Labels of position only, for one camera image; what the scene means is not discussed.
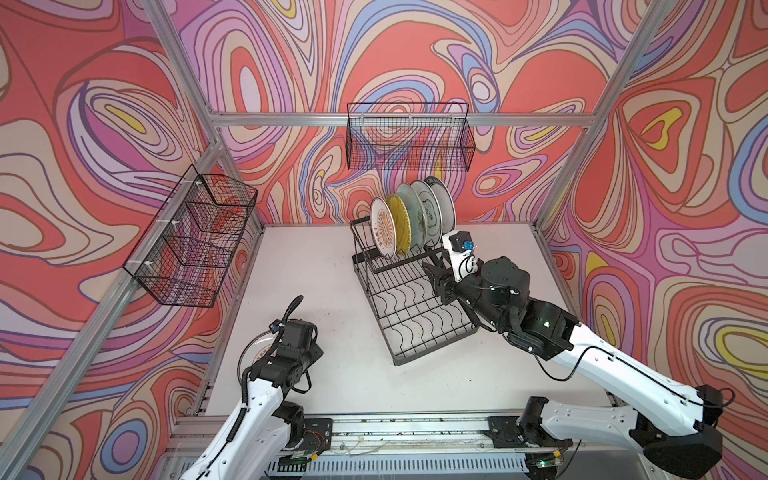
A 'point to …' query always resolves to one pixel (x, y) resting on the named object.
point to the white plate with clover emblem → (433, 216)
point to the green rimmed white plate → (446, 204)
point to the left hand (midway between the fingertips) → (317, 345)
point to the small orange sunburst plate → (383, 227)
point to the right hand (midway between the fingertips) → (435, 266)
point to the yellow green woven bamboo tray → (401, 222)
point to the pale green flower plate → (417, 219)
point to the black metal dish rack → (414, 310)
